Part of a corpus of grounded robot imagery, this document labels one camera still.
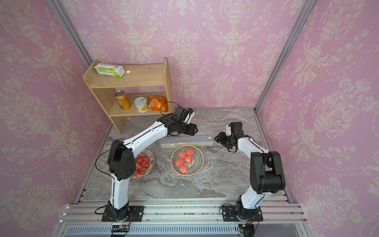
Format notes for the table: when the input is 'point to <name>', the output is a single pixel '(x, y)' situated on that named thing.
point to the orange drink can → (122, 99)
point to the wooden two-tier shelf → (143, 90)
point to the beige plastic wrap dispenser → (174, 141)
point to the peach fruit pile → (185, 158)
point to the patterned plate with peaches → (197, 163)
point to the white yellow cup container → (141, 103)
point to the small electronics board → (120, 228)
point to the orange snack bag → (157, 103)
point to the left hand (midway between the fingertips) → (194, 130)
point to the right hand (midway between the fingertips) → (218, 139)
